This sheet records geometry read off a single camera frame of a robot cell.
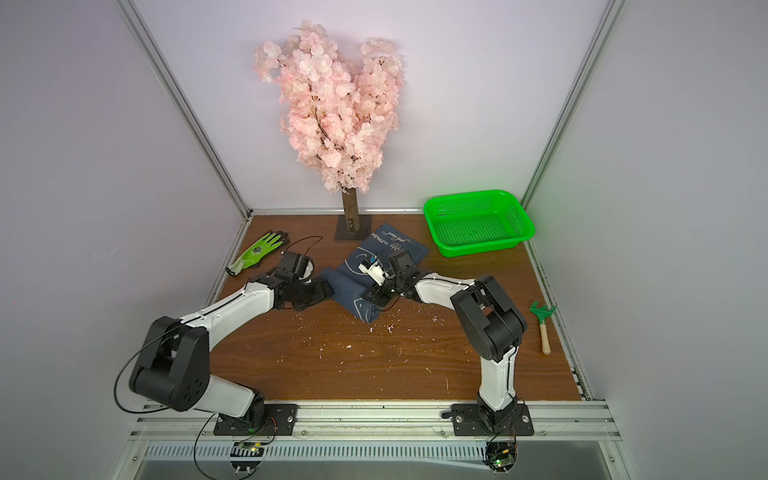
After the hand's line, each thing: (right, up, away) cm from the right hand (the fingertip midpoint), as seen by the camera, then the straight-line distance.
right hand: (366, 288), depth 91 cm
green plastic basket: (+42, +22, +26) cm, 54 cm away
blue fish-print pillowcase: (-5, 0, 0) cm, 5 cm away
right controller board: (+34, -37, -22) cm, 55 cm away
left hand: (-11, -1, -2) cm, 11 cm away
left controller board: (-28, -38, -19) cm, 51 cm away
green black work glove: (-38, +15, +19) cm, 45 cm away
